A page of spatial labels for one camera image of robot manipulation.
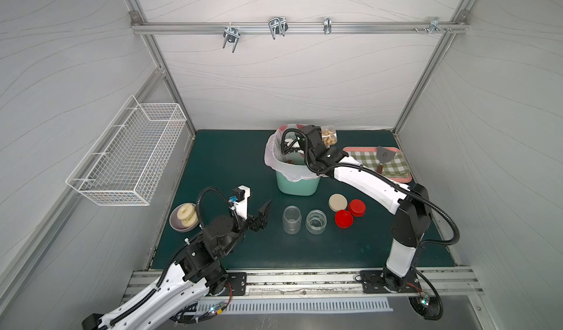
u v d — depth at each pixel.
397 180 1.01
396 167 1.05
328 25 0.78
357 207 0.86
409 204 0.46
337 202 0.93
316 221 0.88
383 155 1.08
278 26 0.77
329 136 0.77
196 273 0.51
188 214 0.83
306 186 0.93
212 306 0.70
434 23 0.77
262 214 0.62
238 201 0.58
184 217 0.84
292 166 0.77
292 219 0.78
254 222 0.61
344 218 0.87
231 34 0.79
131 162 0.69
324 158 0.60
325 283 0.75
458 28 0.78
